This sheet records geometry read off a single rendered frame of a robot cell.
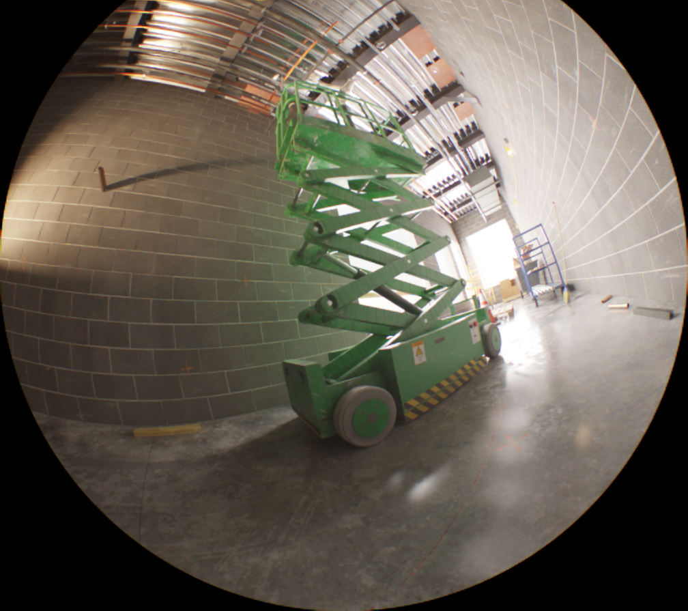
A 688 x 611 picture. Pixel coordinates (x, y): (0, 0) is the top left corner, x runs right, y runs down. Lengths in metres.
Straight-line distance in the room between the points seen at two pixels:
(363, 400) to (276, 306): 1.45
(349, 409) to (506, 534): 0.76
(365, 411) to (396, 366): 0.27
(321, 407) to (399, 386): 0.38
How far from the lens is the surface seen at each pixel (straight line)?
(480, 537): 0.65
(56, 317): 2.29
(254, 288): 2.12
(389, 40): 4.06
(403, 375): 1.11
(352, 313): 1.21
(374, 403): 1.02
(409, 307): 1.71
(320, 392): 1.01
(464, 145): 6.34
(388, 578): 0.62
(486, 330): 1.96
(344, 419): 0.97
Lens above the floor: 0.56
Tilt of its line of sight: 18 degrees up
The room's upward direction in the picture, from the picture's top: 12 degrees counter-clockwise
